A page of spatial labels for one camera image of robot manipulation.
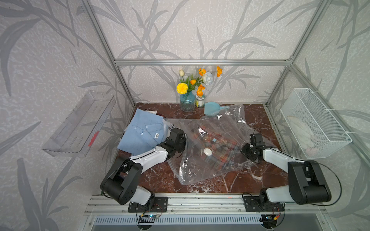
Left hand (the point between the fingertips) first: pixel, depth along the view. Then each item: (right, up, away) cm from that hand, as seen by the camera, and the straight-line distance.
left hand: (193, 141), depth 88 cm
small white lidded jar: (+5, +27, +27) cm, 39 cm away
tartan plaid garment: (+12, -5, +5) cm, 14 cm away
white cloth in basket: (+61, +2, -13) cm, 62 cm away
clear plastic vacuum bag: (+27, +10, +11) cm, 31 cm away
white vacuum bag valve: (+9, -7, 0) cm, 11 cm away
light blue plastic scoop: (+16, +21, +31) cm, 41 cm away
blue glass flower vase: (-5, +26, +23) cm, 36 cm away
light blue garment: (-31, +6, +1) cm, 31 cm away
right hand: (+32, -7, +6) cm, 33 cm away
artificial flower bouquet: (+17, +45, +5) cm, 49 cm away
